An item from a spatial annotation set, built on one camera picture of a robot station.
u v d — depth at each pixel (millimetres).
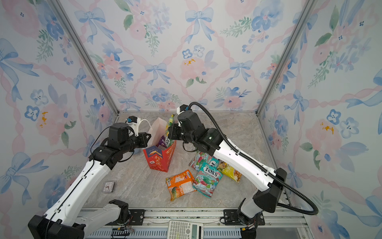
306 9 694
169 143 694
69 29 752
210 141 460
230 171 869
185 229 702
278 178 396
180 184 818
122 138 571
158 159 787
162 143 902
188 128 511
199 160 907
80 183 438
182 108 604
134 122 651
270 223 732
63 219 379
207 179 829
